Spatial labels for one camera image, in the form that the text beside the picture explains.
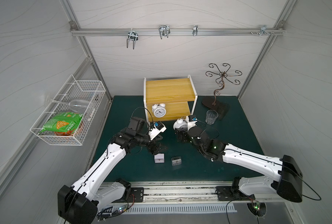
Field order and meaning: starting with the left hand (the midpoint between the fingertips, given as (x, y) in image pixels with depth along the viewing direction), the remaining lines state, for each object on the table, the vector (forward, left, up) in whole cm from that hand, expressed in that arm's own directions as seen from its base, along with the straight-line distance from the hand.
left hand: (164, 143), depth 72 cm
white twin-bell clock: (+8, -8, +6) cm, 13 cm away
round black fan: (-25, -50, -22) cm, 60 cm away
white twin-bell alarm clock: (+21, +4, +1) cm, 21 cm away
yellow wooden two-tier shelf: (+23, -8, +12) cm, 27 cm away
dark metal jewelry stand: (+33, -40, -9) cm, 52 cm away
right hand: (+9, -10, +1) cm, 13 cm away
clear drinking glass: (+32, -34, -17) cm, 50 cm away
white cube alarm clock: (-2, +3, -16) cm, 16 cm away
